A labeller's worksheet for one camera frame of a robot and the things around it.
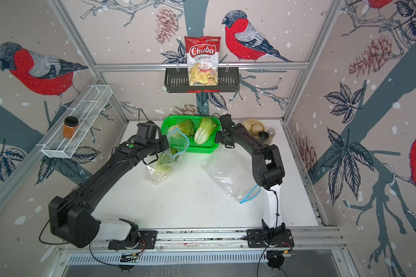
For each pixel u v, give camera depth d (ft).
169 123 3.73
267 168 1.79
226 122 2.62
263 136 3.20
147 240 2.40
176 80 3.11
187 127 3.42
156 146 2.25
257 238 2.40
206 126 3.30
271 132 3.30
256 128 3.51
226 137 2.81
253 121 3.74
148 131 2.02
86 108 2.79
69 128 2.16
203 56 2.79
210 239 2.45
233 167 3.13
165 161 2.73
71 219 1.28
